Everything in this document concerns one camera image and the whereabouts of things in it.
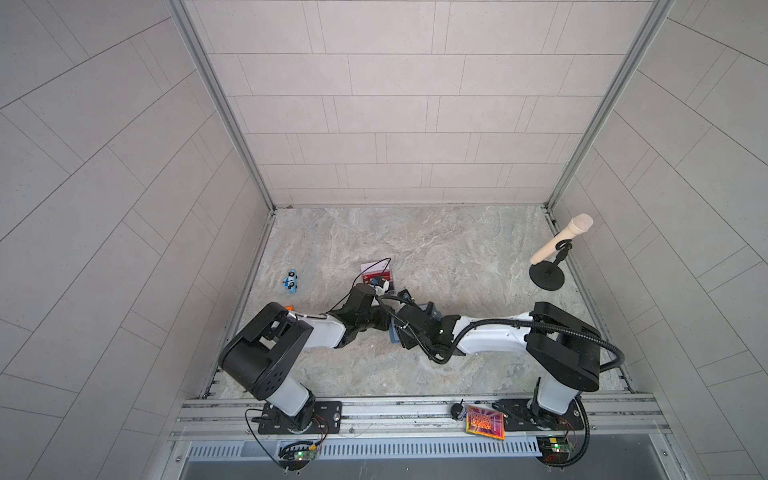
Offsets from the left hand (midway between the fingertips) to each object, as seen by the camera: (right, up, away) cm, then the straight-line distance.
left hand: (402, 311), depth 90 cm
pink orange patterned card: (+19, -20, -20) cm, 35 cm away
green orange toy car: (-34, +1, -2) cm, 34 cm away
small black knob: (+13, -18, -20) cm, 30 cm away
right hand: (0, -5, -3) cm, 6 cm away
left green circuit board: (-23, -25, -24) cm, 42 cm away
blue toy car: (-35, +8, +4) cm, 36 cm away
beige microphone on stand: (+47, +10, +7) cm, 48 cm away
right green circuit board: (+35, -26, -22) cm, 49 cm away
